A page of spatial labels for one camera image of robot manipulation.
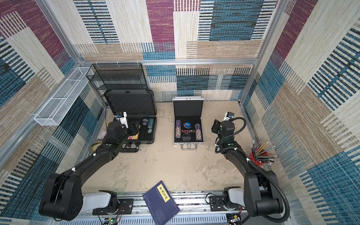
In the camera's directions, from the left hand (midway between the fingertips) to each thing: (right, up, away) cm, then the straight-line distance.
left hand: (135, 122), depth 86 cm
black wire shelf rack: (-19, +33, +18) cm, 43 cm away
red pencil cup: (+73, -19, -4) cm, 76 cm away
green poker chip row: (+6, -3, +16) cm, 17 cm away
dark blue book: (+17, -42, -12) cm, 47 cm away
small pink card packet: (-29, -9, +15) cm, 34 cm away
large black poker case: (0, +11, +13) cm, 17 cm away
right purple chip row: (+39, -7, +11) cm, 41 cm away
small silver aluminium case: (+33, 0, +19) cm, 38 cm away
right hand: (+52, 0, +2) cm, 52 cm away
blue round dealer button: (+32, -2, +18) cm, 37 cm away
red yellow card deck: (-5, -10, +10) cm, 15 cm away
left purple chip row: (+25, -5, +13) cm, 29 cm away
